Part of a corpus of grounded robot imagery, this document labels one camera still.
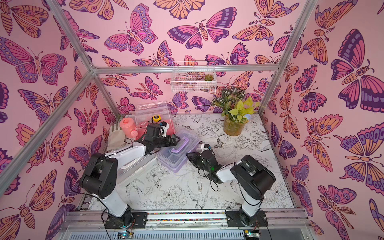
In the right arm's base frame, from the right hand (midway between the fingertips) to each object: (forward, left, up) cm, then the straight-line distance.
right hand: (186, 154), depth 88 cm
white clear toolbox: (-17, +20, +23) cm, 35 cm away
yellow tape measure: (+28, +23, +1) cm, 36 cm away
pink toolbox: (+33, +33, +1) cm, 47 cm away
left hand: (+9, +6, +2) cm, 11 cm away
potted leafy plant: (+24, -31, +15) cm, 42 cm away
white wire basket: (+42, -3, +25) cm, 49 cm away
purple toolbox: (-1, +7, -2) cm, 8 cm away
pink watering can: (+20, +40, +3) cm, 45 cm away
